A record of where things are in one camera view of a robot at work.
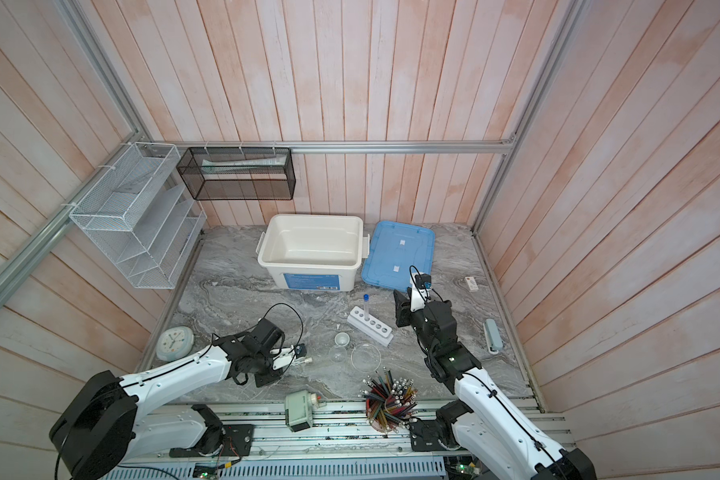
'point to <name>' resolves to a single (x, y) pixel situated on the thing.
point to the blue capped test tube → (366, 306)
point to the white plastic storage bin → (313, 252)
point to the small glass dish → (342, 339)
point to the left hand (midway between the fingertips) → (274, 370)
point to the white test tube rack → (373, 327)
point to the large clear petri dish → (366, 357)
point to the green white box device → (298, 410)
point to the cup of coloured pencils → (391, 403)
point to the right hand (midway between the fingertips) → (402, 289)
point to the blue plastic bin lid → (394, 248)
